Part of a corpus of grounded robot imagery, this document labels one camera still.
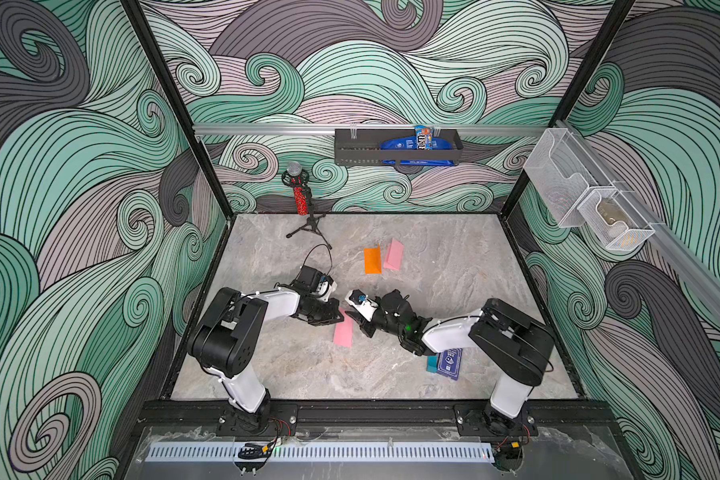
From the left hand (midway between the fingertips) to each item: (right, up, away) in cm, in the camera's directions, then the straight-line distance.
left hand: (342, 315), depth 91 cm
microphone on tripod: (-16, +45, +9) cm, 48 cm away
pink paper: (0, -5, -3) cm, 6 cm away
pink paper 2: (+18, +18, +15) cm, 29 cm away
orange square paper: (+11, +15, +16) cm, 24 cm away
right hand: (+3, +4, -3) cm, 6 cm away
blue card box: (+30, -11, -10) cm, 34 cm away
